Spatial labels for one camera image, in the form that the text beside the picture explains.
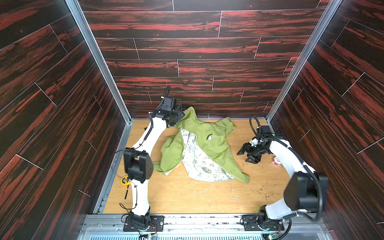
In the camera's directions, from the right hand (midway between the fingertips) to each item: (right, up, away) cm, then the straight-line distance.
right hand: (244, 156), depth 86 cm
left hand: (-36, +25, +5) cm, 44 cm away
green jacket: (-25, +2, +16) cm, 30 cm away
